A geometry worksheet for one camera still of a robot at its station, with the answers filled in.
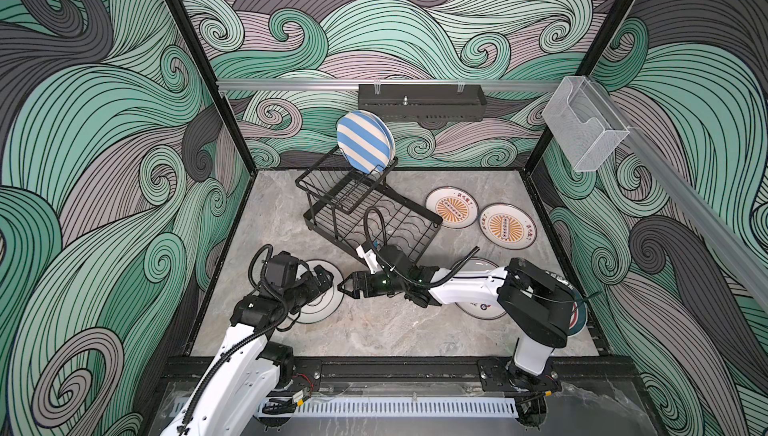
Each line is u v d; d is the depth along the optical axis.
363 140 0.88
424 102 0.96
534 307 0.46
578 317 0.81
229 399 0.45
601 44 0.84
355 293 0.71
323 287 0.71
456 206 1.08
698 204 0.59
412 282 0.64
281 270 0.59
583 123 0.80
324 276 0.71
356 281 0.71
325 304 0.85
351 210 0.78
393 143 0.84
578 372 0.75
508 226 1.03
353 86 0.93
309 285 0.70
